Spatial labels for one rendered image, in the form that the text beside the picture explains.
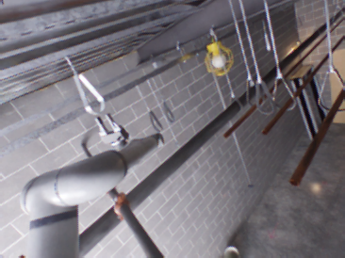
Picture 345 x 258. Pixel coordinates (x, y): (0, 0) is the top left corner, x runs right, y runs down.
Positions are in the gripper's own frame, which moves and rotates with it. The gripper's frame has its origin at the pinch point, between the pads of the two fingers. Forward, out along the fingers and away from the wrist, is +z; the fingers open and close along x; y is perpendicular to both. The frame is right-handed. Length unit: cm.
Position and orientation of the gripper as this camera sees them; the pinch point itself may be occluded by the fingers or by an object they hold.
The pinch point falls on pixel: (104, 119)
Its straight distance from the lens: 94.1
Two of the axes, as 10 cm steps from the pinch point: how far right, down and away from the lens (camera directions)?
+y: -2.2, 4.3, -8.8
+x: -8.9, 2.7, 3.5
